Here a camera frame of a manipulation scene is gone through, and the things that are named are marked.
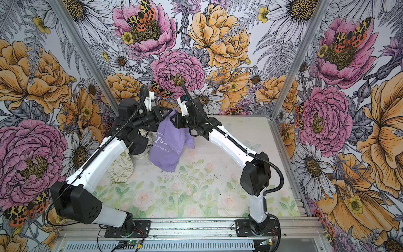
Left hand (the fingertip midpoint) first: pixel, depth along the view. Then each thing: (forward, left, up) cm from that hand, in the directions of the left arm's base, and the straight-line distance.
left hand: (173, 113), depth 74 cm
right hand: (0, +1, -6) cm, 6 cm away
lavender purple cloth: (-4, +4, -17) cm, 18 cm away
